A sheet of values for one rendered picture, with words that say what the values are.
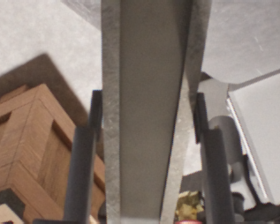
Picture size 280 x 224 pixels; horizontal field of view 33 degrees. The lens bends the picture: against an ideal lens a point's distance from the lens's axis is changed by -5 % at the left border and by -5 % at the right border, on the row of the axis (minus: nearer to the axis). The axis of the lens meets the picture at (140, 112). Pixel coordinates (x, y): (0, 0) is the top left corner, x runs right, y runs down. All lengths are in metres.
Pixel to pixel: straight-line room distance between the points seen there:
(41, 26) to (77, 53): 0.12
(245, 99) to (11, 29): 0.98
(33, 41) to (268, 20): 1.10
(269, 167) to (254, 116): 0.04
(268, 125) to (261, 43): 0.14
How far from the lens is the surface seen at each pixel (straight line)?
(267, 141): 0.35
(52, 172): 1.19
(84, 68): 1.28
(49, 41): 1.26
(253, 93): 0.34
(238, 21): 0.19
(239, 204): 0.89
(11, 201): 0.98
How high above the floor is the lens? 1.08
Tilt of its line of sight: 53 degrees down
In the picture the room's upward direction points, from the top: 176 degrees counter-clockwise
